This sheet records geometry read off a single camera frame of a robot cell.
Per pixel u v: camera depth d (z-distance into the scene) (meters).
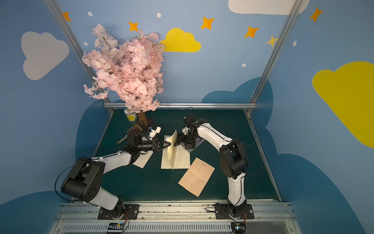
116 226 0.73
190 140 0.79
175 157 0.92
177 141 0.82
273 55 0.87
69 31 0.77
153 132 0.80
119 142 1.01
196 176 0.88
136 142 0.71
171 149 0.80
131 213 0.74
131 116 1.11
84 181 0.45
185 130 0.82
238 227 0.73
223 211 0.75
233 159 0.51
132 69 0.71
